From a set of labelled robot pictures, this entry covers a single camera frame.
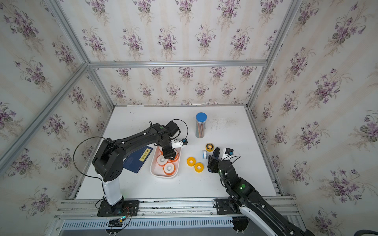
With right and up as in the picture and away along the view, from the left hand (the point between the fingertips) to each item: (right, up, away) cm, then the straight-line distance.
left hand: (173, 153), depth 88 cm
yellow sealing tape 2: (+16, -8, -1) cm, 18 cm away
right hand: (+25, -1, -6) cm, 26 cm away
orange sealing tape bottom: (-2, -9, -2) cm, 9 cm away
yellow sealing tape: (+12, -4, +2) cm, 13 cm away
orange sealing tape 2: (+3, -1, -4) cm, 5 cm away
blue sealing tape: (+19, -1, 0) cm, 19 cm away
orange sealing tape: (-7, -5, +1) cm, 9 cm away
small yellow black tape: (+23, +2, +8) cm, 24 cm away
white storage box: (-9, -10, -2) cm, 14 cm away
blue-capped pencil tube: (+17, +21, +1) cm, 27 cm away
